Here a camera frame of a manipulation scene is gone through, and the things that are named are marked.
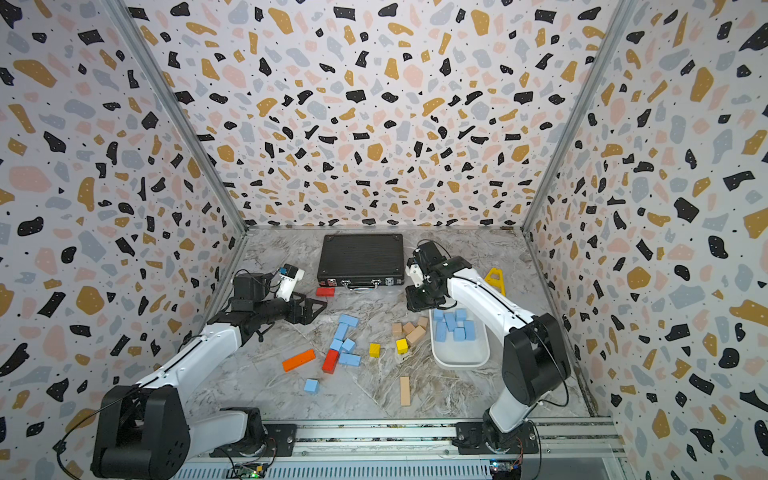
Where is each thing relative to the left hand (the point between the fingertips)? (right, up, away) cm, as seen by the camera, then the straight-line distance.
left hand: (316, 299), depth 85 cm
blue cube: (+42, -12, +7) cm, 44 cm away
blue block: (+45, -10, +8) cm, 47 cm away
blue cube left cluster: (+5, -14, +3) cm, 15 cm away
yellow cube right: (+24, -14, +3) cm, 28 cm away
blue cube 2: (+43, -7, +11) cm, 45 cm away
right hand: (+27, -2, +1) cm, 27 cm away
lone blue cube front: (0, -23, -3) cm, 23 cm away
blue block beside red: (+9, -17, +1) cm, 20 cm away
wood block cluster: (+28, -11, +6) cm, 30 cm away
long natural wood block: (+25, -25, -3) cm, 35 cm away
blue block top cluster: (+6, -8, +11) cm, 15 cm away
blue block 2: (+5, -11, +8) cm, 15 cm away
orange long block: (-6, -18, +2) cm, 19 cm away
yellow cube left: (+16, -15, +3) cm, 22 cm away
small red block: (-2, 0, +18) cm, 18 cm away
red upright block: (+4, -18, +1) cm, 18 cm away
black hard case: (+10, +10, +20) cm, 25 cm away
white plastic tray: (+43, -17, +6) cm, 47 cm away
